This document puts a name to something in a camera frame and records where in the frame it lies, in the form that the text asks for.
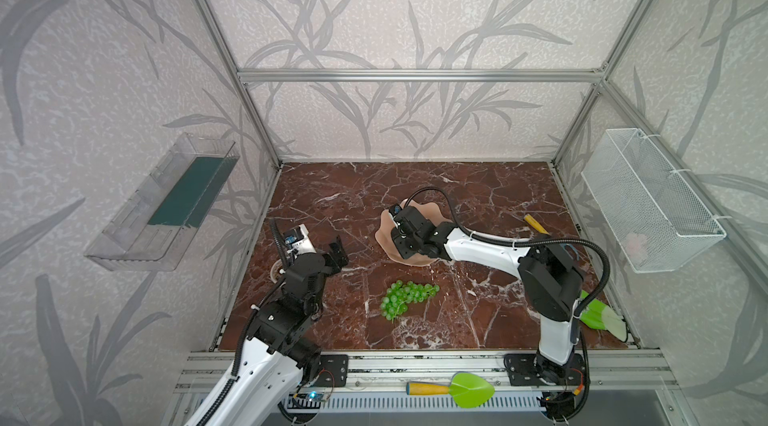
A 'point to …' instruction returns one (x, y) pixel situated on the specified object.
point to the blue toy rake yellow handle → (533, 222)
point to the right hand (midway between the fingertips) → (402, 228)
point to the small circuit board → (315, 396)
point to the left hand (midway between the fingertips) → (333, 233)
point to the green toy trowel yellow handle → (466, 389)
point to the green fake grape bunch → (399, 295)
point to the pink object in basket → (636, 246)
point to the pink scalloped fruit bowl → (386, 228)
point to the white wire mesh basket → (657, 218)
